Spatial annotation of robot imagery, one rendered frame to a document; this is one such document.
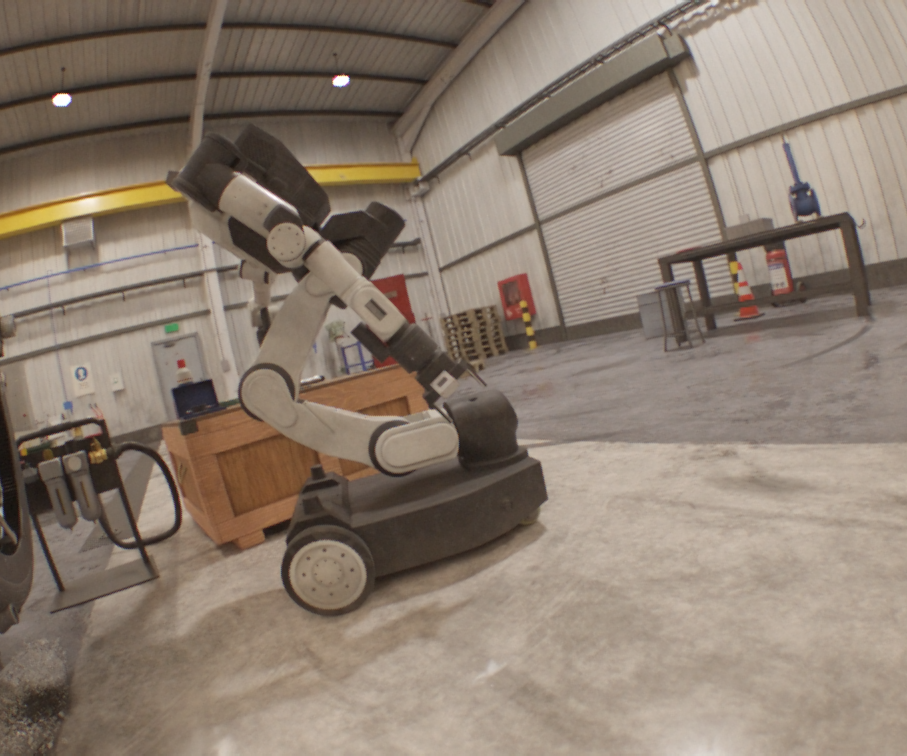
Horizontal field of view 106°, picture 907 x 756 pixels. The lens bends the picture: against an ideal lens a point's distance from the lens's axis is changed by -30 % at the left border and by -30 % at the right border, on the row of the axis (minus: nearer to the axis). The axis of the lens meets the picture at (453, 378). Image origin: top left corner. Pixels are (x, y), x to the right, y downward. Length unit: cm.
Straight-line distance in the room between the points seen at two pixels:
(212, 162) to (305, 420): 63
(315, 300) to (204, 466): 74
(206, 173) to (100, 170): 1215
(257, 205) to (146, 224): 1145
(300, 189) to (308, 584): 90
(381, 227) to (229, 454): 92
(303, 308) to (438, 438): 45
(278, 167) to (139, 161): 1200
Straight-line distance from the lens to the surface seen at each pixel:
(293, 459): 178
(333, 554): 105
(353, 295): 100
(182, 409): 185
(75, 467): 178
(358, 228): 124
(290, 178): 124
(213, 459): 168
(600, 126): 979
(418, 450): 118
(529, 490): 121
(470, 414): 123
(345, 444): 121
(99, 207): 1210
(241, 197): 108
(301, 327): 120
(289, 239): 101
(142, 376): 1170
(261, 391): 116
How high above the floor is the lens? 50
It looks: 4 degrees down
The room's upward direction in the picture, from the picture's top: 13 degrees counter-clockwise
